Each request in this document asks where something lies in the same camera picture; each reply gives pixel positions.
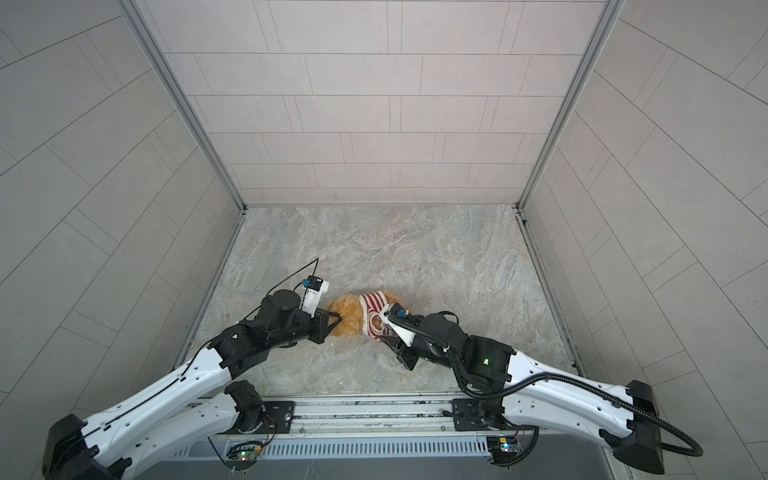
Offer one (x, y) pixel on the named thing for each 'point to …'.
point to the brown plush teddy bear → (350, 310)
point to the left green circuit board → (243, 456)
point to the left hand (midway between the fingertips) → (349, 318)
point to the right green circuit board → (504, 449)
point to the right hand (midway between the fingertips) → (384, 339)
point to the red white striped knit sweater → (373, 304)
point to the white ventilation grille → (345, 447)
